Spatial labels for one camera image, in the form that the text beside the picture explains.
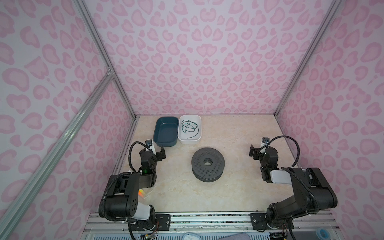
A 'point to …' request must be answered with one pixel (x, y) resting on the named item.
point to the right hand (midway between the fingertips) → (260, 144)
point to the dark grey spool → (207, 164)
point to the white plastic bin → (182, 137)
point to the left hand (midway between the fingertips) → (154, 144)
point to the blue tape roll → (323, 233)
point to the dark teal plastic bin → (166, 131)
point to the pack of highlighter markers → (142, 193)
